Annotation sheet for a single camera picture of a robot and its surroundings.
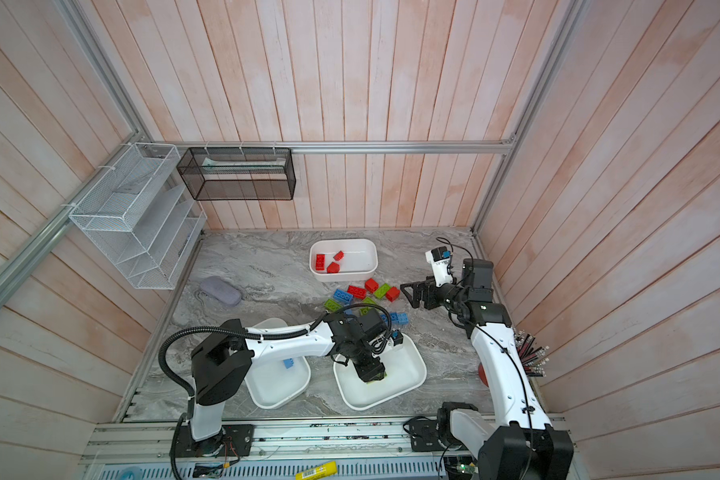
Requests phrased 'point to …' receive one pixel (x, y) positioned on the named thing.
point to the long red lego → (357, 292)
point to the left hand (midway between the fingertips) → (374, 374)
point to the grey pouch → (221, 290)
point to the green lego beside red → (382, 290)
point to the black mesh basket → (239, 173)
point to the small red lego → (339, 255)
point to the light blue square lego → (399, 318)
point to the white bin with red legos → (359, 263)
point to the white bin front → (405, 367)
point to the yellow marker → (323, 471)
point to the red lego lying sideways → (393, 294)
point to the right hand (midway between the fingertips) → (417, 282)
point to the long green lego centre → (368, 300)
